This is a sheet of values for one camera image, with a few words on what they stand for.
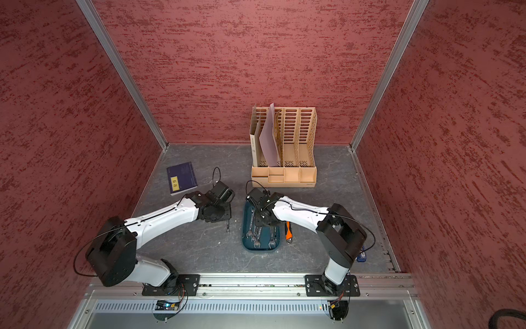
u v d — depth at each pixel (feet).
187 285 2.43
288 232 2.86
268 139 3.18
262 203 2.23
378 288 2.49
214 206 2.12
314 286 2.43
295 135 3.82
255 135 2.79
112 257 1.38
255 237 2.80
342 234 1.49
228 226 2.94
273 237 2.80
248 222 2.93
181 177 3.47
